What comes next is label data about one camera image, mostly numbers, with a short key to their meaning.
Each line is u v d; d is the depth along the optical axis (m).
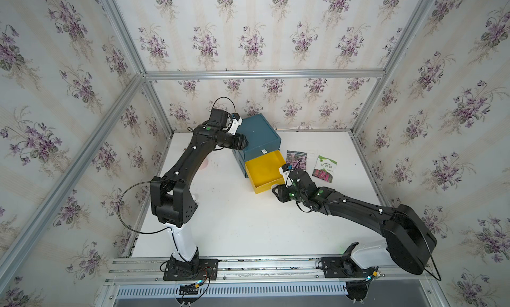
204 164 1.04
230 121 0.73
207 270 0.73
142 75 0.91
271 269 0.75
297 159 1.05
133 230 0.43
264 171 0.92
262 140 0.86
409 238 0.42
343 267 0.66
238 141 0.76
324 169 1.02
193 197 0.71
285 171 0.76
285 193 0.75
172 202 0.48
